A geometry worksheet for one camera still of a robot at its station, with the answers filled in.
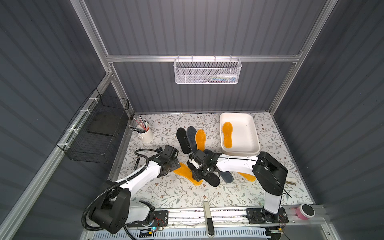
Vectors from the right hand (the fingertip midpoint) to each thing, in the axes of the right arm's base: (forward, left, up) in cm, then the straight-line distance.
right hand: (196, 176), depth 86 cm
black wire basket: (+10, +52, +27) cm, 59 cm away
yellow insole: (+3, +7, 0) cm, 8 cm away
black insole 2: (-2, -9, +1) cm, 9 cm away
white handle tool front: (-23, -6, +3) cm, 24 cm away
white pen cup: (+24, +33, +7) cm, 41 cm away
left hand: (+4, +14, +3) cm, 15 cm away
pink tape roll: (-18, -52, +4) cm, 56 cm away
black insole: (+31, +11, -2) cm, 33 cm away
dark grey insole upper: (+31, +4, 0) cm, 31 cm away
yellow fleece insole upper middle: (+28, -3, -1) cm, 29 cm away
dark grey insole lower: (0, -18, -1) cm, 18 cm away
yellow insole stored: (+35, -23, -1) cm, 42 cm away
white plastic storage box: (+32, -31, -2) cm, 45 cm away
